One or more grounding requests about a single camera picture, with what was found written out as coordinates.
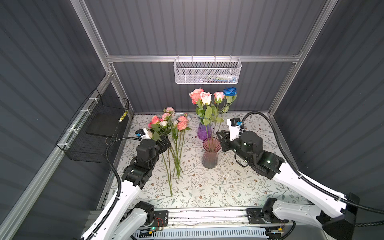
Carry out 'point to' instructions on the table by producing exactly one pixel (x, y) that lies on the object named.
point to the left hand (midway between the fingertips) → (160, 138)
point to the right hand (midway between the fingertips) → (220, 133)
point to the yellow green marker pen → (123, 116)
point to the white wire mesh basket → (207, 71)
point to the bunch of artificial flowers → (170, 131)
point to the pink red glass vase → (211, 146)
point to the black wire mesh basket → (87, 136)
